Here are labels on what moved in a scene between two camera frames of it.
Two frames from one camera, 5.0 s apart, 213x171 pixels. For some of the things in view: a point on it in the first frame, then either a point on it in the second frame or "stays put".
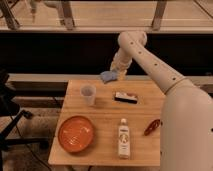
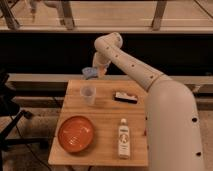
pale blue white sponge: [108, 75] → [89, 72]
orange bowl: [75, 134] stays put
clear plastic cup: [88, 93] stays put
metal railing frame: [106, 15] stays put
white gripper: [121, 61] → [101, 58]
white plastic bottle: [123, 139] stays put
